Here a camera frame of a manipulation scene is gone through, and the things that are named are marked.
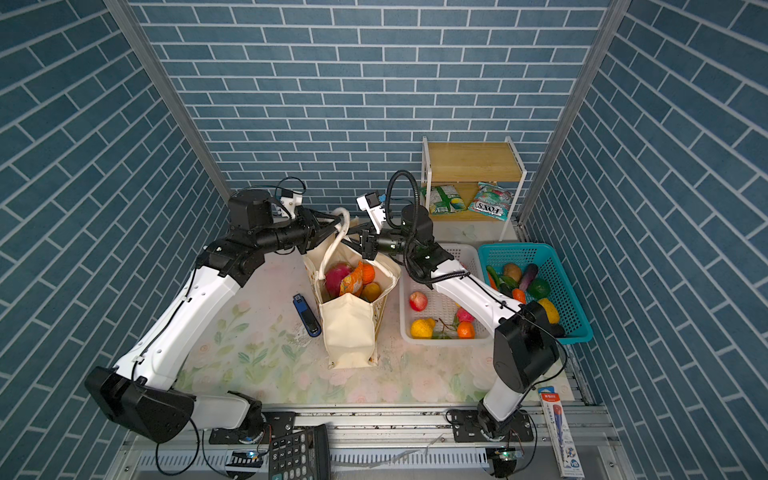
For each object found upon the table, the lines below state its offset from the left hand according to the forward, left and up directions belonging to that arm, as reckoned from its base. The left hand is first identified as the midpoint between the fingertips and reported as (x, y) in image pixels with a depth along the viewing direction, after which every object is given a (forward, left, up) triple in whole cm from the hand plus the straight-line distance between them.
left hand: (341, 221), depth 67 cm
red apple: (-2, -20, -33) cm, 38 cm away
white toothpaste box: (-38, -53, -36) cm, 75 cm away
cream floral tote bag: (-16, -1, -19) cm, 25 cm away
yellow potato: (-2, -6, -28) cm, 28 cm away
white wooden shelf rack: (+30, -35, -5) cm, 46 cm away
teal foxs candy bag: (+29, -46, -19) cm, 58 cm away
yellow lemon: (-12, -20, -32) cm, 40 cm away
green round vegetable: (+1, -59, -31) cm, 67 cm away
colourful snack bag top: (-2, 0, -22) cm, 22 cm away
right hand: (-2, +2, -3) cm, 4 cm away
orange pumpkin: (+5, -4, -28) cm, 29 cm away
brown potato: (+10, -54, -34) cm, 65 cm away
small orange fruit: (-12, -33, -32) cm, 47 cm away
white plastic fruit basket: (-2, -28, -38) cm, 47 cm away
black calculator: (-40, +9, -36) cm, 55 cm away
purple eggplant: (+10, -60, -35) cm, 70 cm away
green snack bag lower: (+29, -30, -19) cm, 46 cm away
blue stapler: (-9, +12, -35) cm, 38 cm away
